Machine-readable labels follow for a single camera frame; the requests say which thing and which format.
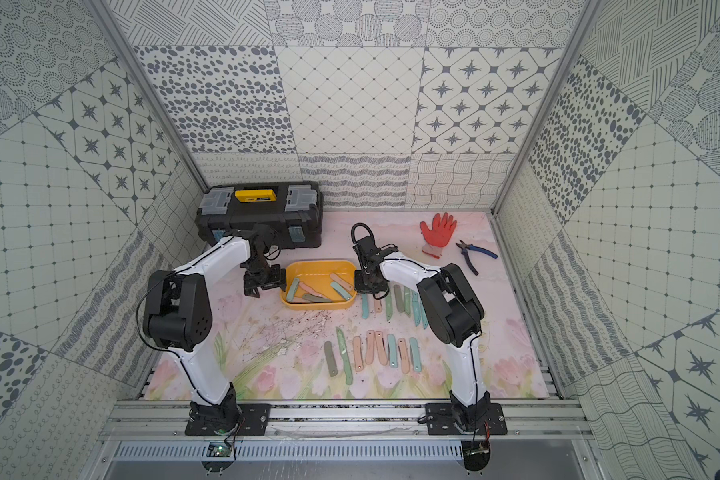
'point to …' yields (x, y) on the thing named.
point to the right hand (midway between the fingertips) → (365, 291)
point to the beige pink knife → (357, 351)
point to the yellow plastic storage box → (319, 285)
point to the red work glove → (439, 235)
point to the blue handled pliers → (467, 247)
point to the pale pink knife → (369, 351)
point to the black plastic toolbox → (294, 210)
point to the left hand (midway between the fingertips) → (282, 290)
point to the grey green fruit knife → (398, 298)
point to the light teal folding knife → (341, 291)
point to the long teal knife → (365, 306)
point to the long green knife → (347, 368)
